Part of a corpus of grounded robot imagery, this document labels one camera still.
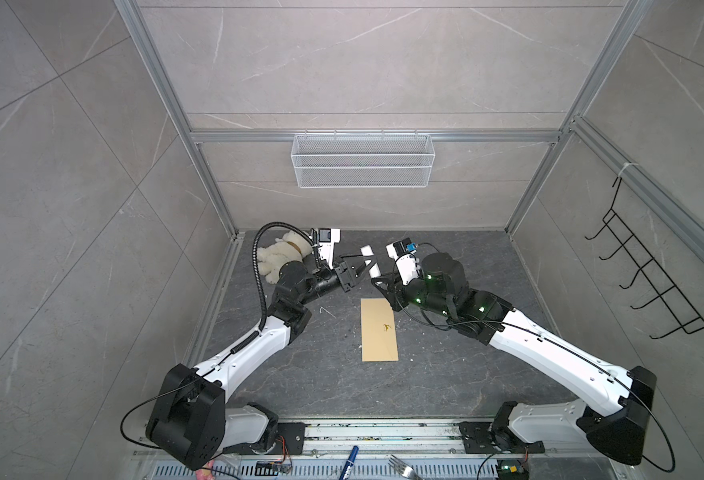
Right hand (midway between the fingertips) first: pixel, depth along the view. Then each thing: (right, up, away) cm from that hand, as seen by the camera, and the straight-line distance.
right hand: (376, 276), depth 69 cm
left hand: (-1, +5, -3) cm, 6 cm away
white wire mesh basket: (-3, +37, +31) cm, 49 cm away
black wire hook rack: (+62, -7, -10) cm, 63 cm away
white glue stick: (-2, +4, -3) cm, 5 cm away
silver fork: (+6, -45, -1) cm, 46 cm away
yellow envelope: (+2, -21, +21) cm, 30 cm away
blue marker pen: (-6, -44, +1) cm, 44 cm away
